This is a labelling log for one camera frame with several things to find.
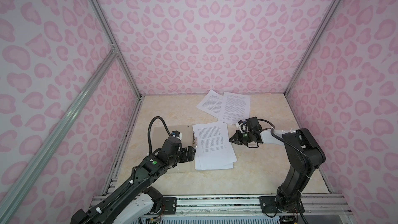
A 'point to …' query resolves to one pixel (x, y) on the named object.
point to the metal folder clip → (195, 140)
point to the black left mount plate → (170, 205)
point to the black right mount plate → (268, 205)
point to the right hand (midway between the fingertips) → (230, 138)
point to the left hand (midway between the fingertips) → (190, 149)
